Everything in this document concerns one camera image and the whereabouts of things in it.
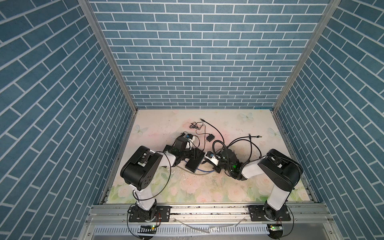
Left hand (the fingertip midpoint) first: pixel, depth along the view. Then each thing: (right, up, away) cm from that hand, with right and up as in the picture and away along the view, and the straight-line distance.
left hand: (198, 151), depth 95 cm
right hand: (+5, -3, -2) cm, 7 cm away
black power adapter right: (+8, +8, +8) cm, 14 cm away
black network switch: (-3, -6, -4) cm, 8 cm away
